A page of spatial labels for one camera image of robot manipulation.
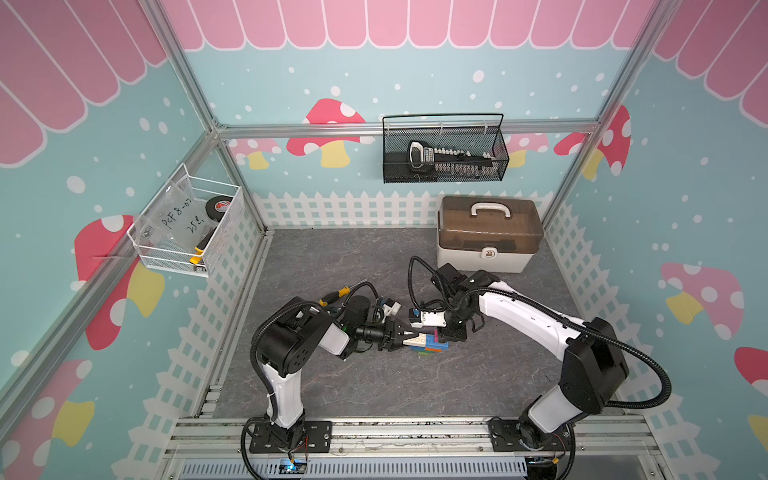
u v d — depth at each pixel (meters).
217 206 0.80
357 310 0.77
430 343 0.83
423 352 0.87
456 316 0.69
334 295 0.96
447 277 0.67
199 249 0.63
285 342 0.51
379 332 0.81
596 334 0.45
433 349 0.86
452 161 0.89
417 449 0.73
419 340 0.83
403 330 0.82
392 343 0.81
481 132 0.91
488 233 1.09
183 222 0.69
